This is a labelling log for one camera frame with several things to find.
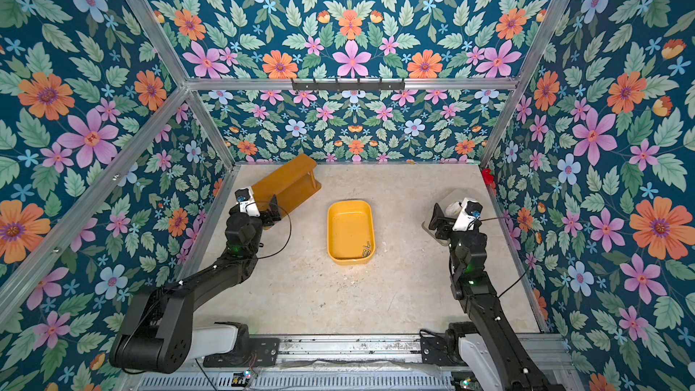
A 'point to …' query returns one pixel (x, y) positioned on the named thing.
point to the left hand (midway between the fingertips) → (260, 196)
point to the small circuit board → (241, 379)
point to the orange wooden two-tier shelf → (291, 184)
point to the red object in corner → (488, 177)
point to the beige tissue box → (450, 205)
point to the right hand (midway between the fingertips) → (451, 204)
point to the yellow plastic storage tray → (351, 232)
